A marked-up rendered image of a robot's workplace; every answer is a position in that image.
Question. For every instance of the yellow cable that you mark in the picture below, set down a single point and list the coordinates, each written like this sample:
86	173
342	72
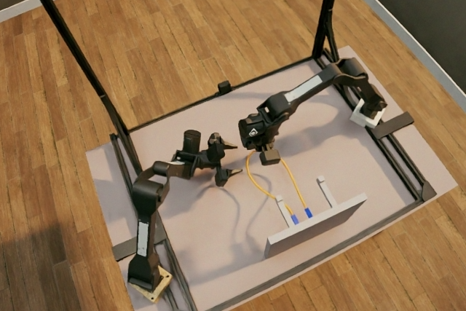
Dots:
309	214

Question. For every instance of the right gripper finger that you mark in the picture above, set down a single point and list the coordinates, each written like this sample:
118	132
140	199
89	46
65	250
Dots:
231	173
227	145

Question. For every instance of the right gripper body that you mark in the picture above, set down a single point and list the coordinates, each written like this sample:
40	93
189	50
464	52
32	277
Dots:
221	176

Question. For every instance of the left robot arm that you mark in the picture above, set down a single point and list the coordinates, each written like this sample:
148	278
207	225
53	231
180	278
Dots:
285	103

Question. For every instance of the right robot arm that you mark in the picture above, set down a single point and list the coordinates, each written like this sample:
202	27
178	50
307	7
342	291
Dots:
149	195

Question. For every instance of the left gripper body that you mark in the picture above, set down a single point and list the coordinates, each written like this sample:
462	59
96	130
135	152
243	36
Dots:
268	157

